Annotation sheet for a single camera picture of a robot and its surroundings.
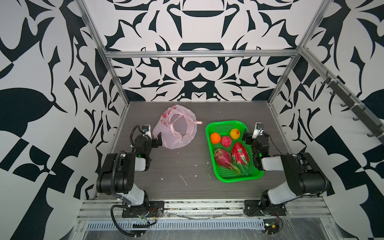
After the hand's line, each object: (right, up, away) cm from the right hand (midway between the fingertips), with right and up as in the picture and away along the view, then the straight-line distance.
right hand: (254, 128), depth 92 cm
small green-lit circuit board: (0, -44, -21) cm, 49 cm away
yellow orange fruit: (-11, -4, +4) cm, 12 cm away
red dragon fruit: (-10, -16, -8) cm, 20 cm away
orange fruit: (-23, -6, +1) cm, 24 cm away
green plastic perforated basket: (-21, -25, -7) cm, 33 cm away
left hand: (-63, -2, +2) cm, 63 cm away
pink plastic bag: (-48, 0, +19) cm, 52 cm away
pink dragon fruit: (-20, -16, -9) cm, 27 cm away
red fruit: (-17, -8, 0) cm, 19 cm away
